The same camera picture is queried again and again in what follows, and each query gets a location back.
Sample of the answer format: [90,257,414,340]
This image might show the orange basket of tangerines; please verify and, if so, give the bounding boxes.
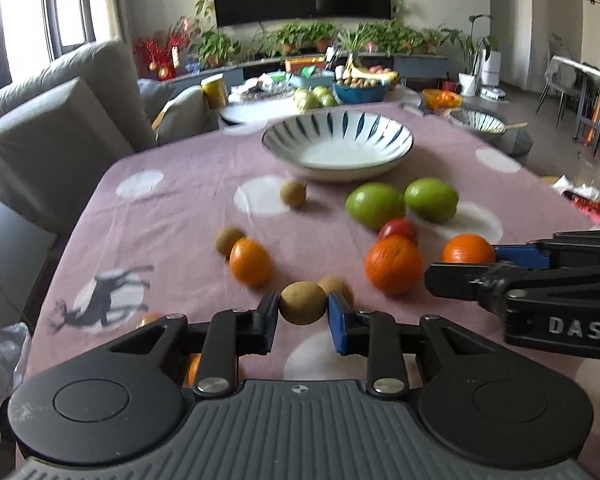
[422,89,463,110]

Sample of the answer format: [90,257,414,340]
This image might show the teal snack tray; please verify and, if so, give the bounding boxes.
[286,70,335,89]

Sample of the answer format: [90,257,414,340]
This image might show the blue bowl of kiwis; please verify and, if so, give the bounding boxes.
[332,79,390,105]

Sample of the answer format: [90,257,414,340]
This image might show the bunch of bananas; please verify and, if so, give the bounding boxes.
[343,54,400,86]

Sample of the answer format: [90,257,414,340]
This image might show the red flower decoration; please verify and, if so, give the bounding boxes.
[132,16,201,81]

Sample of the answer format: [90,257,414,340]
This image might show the pink deer-print tablecloth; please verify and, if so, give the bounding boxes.
[26,102,600,480]

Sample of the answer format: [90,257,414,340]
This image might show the brown kiwi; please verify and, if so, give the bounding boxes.
[279,281,327,325]
[317,276,354,307]

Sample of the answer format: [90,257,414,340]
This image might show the yellow canister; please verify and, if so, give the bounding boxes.
[200,74,228,110]

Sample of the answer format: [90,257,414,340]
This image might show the right green apple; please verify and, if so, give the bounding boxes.
[404,178,460,223]

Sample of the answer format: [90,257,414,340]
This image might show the blue striped white bowl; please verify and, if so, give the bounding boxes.
[261,108,414,183]

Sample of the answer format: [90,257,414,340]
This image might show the small striped bowl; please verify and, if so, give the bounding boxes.
[449,108,505,134]

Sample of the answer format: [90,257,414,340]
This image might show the green apples on plate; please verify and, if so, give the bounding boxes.
[294,86,338,113]

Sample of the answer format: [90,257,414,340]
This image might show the round white coffee table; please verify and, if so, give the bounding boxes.
[219,86,422,125]

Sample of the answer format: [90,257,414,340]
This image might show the left green apple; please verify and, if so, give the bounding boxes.
[346,182,406,231]

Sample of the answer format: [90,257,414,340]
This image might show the large dark orange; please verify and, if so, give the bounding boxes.
[364,235,422,296]

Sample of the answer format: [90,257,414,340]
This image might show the tall potted plant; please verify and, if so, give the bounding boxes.
[442,14,500,96]

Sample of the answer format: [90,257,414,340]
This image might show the grey fabric sofa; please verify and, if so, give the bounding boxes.
[0,40,218,235]

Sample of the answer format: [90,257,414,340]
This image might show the green apple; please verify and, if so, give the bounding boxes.
[346,182,406,231]
[404,178,460,223]

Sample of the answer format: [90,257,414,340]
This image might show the kiwi near bowl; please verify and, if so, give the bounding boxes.
[279,180,306,208]

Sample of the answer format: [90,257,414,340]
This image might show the red apple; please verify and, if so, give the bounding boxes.
[377,219,418,246]

